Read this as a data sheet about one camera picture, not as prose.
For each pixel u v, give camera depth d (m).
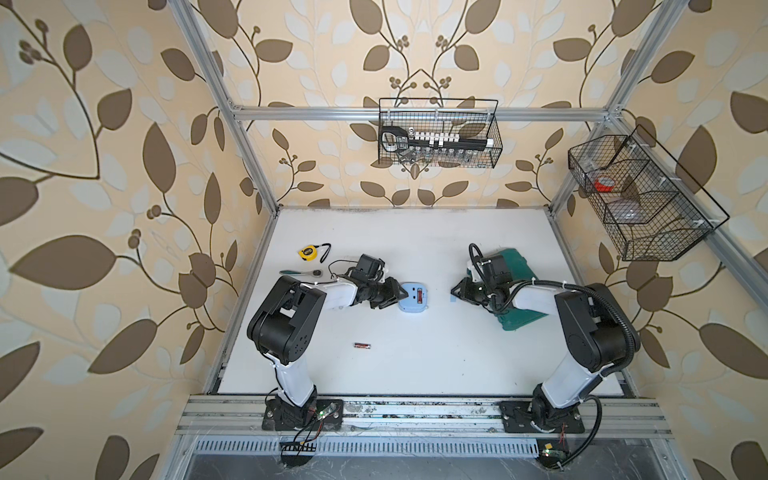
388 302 0.86
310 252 1.05
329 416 0.74
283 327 0.49
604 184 0.81
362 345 0.86
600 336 0.48
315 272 1.01
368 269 0.78
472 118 0.91
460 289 0.89
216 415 0.77
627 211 0.72
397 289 0.88
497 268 0.78
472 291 0.86
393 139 0.85
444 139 0.81
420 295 0.94
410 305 0.92
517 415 0.74
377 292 0.82
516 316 0.86
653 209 0.72
